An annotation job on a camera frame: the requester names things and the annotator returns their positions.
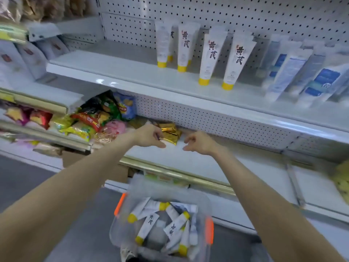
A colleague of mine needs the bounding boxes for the person's right hand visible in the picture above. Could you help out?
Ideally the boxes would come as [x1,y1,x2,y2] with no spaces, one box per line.
[182,131,219,156]

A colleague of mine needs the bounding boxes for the person's left hand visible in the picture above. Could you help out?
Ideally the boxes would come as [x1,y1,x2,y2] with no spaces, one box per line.
[133,124,167,148]

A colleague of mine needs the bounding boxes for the row of yellow cap tubes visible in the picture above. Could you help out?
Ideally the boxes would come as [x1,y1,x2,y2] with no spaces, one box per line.
[155,20,257,91]

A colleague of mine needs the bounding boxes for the pile of cream tubes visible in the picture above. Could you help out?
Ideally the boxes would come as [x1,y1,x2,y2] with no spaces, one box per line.
[127,198,198,257]

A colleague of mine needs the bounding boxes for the clear plastic storage bin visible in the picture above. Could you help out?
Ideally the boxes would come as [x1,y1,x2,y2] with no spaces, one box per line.
[109,174,214,262]

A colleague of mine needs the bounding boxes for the group of blue-labelled white tubes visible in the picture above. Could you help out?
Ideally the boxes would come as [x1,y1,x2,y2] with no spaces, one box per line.
[256,34,349,107]

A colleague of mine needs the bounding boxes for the person's right forearm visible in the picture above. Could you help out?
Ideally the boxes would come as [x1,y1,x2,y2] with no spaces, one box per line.
[212,146,347,262]

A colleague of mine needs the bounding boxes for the person's left forearm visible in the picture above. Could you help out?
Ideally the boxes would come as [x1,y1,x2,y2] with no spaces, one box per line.
[0,133,140,262]

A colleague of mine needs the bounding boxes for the pink snack bag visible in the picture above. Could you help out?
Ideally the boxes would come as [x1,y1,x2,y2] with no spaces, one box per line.
[94,120,127,144]

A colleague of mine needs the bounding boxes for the blue chips bag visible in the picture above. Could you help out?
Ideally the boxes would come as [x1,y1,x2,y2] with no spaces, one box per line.
[113,92,137,120]

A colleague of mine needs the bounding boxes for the black green chips bag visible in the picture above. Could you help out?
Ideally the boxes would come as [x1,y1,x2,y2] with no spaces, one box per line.
[80,91,122,126]

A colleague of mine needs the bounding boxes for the red yellow snack packet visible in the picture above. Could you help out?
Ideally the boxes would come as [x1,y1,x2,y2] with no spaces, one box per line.
[71,111,109,133]

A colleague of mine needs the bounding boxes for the brown cardboard sheet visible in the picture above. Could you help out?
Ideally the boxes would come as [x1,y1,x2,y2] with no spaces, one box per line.
[62,151,129,183]

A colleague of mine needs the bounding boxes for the pale wrapped snack pack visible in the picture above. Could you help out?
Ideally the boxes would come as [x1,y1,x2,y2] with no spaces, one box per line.
[32,143,65,157]

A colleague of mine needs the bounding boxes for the white pouch red emblem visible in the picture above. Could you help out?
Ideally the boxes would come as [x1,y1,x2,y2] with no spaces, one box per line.
[35,36,70,60]
[15,42,49,79]
[0,40,36,89]

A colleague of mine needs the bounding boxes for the purple yellow snack packet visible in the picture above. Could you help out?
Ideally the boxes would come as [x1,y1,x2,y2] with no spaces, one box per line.
[4,106,32,126]

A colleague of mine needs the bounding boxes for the yellow snack bag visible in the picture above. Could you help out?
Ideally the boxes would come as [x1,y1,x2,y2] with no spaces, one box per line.
[331,160,349,204]

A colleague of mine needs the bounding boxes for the brown wrapped goods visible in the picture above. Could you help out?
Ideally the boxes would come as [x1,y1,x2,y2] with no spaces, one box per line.
[0,0,91,24]

